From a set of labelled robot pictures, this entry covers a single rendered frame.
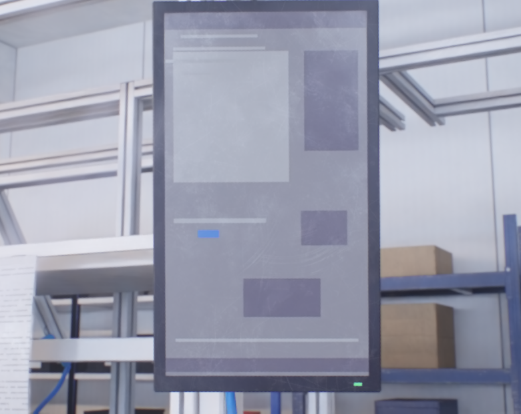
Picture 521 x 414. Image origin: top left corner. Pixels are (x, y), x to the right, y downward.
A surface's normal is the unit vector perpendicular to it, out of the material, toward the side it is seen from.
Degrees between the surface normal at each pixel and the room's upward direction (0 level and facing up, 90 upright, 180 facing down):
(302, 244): 101
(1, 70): 90
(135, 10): 180
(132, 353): 90
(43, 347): 90
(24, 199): 90
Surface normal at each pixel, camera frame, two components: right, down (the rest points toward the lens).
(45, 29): 0.00, 0.98
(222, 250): -0.03, -0.01
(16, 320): -0.44, -0.21
